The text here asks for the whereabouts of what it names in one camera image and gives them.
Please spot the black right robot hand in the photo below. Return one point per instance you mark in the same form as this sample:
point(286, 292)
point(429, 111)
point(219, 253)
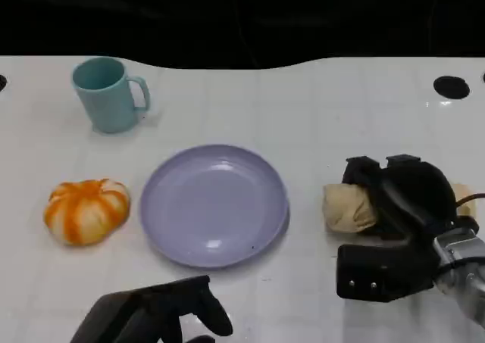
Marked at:
point(417, 191)

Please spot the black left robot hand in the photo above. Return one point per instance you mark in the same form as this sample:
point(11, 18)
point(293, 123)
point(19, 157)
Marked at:
point(129, 312)

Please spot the beige towel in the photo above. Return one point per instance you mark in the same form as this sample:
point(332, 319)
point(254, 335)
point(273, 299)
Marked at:
point(346, 208)

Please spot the orange and white bread roll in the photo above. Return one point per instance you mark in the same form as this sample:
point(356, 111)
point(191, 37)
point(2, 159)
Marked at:
point(86, 211)

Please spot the lilac plate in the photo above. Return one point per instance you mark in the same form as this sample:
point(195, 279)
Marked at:
point(212, 206)

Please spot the pale green mug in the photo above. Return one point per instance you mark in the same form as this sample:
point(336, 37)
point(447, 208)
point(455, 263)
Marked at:
point(108, 102)

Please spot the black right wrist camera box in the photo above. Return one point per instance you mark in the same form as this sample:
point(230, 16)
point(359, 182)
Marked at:
point(382, 271)

